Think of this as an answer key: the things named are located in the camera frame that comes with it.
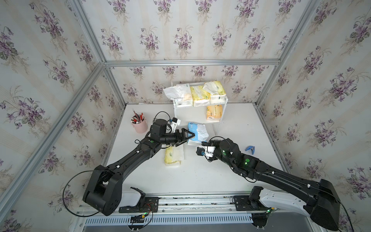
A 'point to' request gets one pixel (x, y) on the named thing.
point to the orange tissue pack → (214, 112)
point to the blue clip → (252, 148)
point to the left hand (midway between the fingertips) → (191, 139)
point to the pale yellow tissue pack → (174, 155)
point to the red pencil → (135, 113)
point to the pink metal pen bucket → (140, 123)
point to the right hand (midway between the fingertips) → (206, 140)
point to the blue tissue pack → (200, 133)
